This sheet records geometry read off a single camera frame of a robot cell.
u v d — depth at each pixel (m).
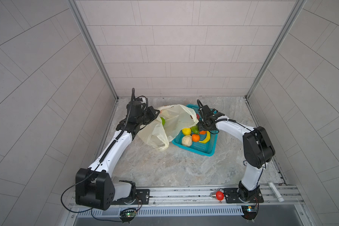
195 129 0.91
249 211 0.68
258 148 0.49
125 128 0.52
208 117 0.70
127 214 0.64
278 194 0.71
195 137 0.89
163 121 0.99
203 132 0.91
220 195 0.70
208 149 0.87
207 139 0.90
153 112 0.68
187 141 0.86
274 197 0.72
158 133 0.67
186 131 0.91
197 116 0.74
